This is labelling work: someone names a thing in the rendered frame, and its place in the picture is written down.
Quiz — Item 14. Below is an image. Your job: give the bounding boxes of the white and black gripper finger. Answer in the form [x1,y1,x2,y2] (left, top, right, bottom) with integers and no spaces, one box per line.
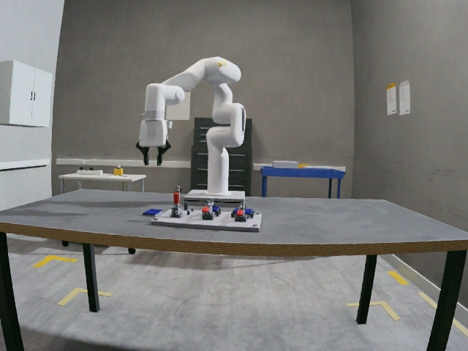
[136,141,149,165]
[157,137,172,166]

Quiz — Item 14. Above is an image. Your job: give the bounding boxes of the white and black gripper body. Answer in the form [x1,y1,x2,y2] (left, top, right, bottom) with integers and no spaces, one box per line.
[139,118,167,146]

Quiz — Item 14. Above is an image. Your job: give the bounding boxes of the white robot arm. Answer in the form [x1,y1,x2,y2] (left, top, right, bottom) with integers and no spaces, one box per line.
[141,57,246,197]

